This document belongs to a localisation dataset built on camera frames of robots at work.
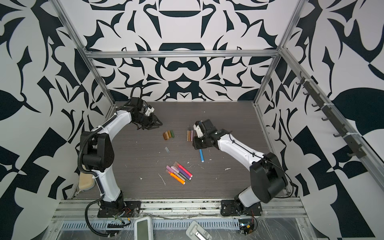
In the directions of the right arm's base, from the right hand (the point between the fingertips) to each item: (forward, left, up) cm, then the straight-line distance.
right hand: (193, 144), depth 85 cm
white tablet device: (-38, +23, -7) cm, 44 cm away
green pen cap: (+14, +14, -10) cm, 23 cm away
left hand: (+13, +19, +3) cm, 24 cm away
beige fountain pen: (+14, +4, -11) cm, 18 cm away
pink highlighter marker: (-11, +5, -11) cm, 16 cm away
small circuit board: (-38, -24, -14) cm, 47 cm away
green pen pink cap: (-12, +9, -10) cm, 18 cm away
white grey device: (-39, -1, -9) cm, 40 cm away
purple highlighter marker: (-12, +7, -10) cm, 17 cm away
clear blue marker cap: (+2, +16, -10) cm, 19 cm away
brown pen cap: (+12, +19, -10) cm, 25 cm away
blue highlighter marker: (-2, -5, -11) cm, 12 cm away
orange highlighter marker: (-15, +9, -11) cm, 21 cm away
